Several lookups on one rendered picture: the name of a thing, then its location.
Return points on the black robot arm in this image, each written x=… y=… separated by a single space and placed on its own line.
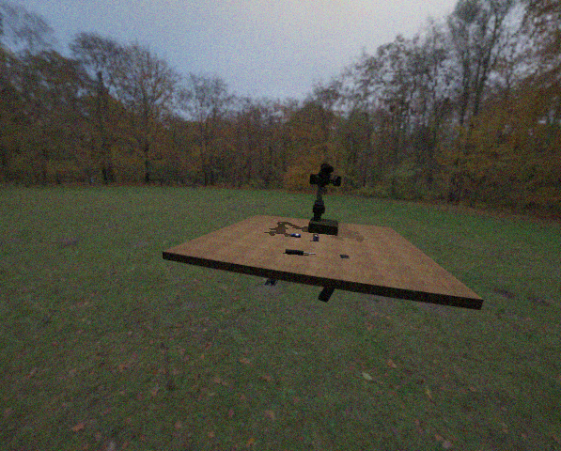
x=319 y=207

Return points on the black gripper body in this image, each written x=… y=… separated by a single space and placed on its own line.
x=325 y=179

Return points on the black-handled screwdriver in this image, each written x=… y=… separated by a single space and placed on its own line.
x=297 y=252

